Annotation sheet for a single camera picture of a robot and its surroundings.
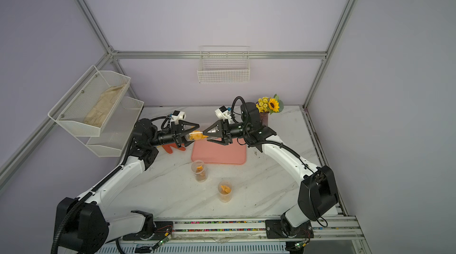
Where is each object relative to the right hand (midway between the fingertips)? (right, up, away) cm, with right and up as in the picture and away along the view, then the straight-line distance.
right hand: (204, 142), depth 65 cm
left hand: (-3, +3, +2) cm, 5 cm away
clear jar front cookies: (+7, -23, +13) cm, 27 cm away
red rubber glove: (-14, -2, 0) cm, 14 cm away
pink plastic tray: (-1, -10, +34) cm, 35 cm away
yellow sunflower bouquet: (+32, +16, +25) cm, 44 cm away
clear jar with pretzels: (-6, -16, +20) cm, 27 cm away
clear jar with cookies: (-4, +2, 0) cm, 4 cm away
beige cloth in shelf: (-49, +11, +11) cm, 51 cm away
